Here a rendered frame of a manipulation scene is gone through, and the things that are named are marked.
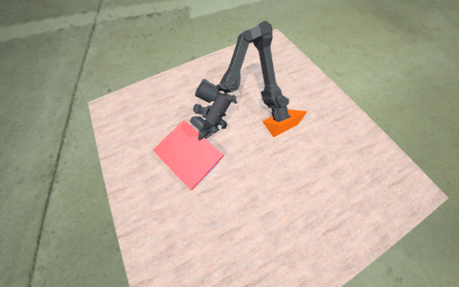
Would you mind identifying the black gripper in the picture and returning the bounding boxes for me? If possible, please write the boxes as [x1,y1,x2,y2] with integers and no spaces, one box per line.
[189,104,227,140]

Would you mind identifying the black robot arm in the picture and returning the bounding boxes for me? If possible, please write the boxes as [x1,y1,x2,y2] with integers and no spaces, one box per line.
[195,20,292,122]

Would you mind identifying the red rectangular lid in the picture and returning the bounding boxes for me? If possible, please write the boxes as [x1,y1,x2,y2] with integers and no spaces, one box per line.
[153,120,224,190]

